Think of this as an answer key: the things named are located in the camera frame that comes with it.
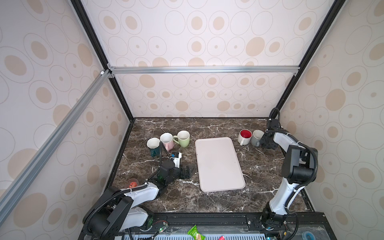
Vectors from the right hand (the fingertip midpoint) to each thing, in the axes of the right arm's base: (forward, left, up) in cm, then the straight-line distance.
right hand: (269, 141), depth 98 cm
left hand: (-19, +50, +3) cm, 53 cm away
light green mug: (+2, +57, +2) cm, 57 cm away
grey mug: (+5, +6, 0) cm, 8 cm away
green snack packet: (-49, +50, -3) cm, 70 cm away
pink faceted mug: (0, +67, +3) cm, 67 cm away
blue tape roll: (-51, -4, -6) cm, 51 cm away
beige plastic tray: (-15, +34, -4) cm, 37 cm away
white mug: (+5, +15, -1) cm, 16 cm away
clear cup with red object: (-27, +83, +1) cm, 88 cm away
